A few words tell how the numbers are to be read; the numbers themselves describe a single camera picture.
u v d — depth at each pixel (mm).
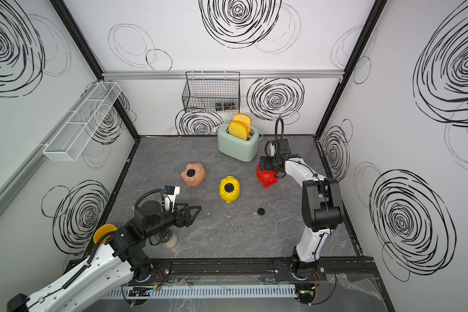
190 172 934
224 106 879
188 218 657
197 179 916
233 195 867
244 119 989
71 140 726
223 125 1031
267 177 920
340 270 753
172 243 766
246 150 1031
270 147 892
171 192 667
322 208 489
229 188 886
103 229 764
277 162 704
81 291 480
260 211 889
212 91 1239
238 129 957
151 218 558
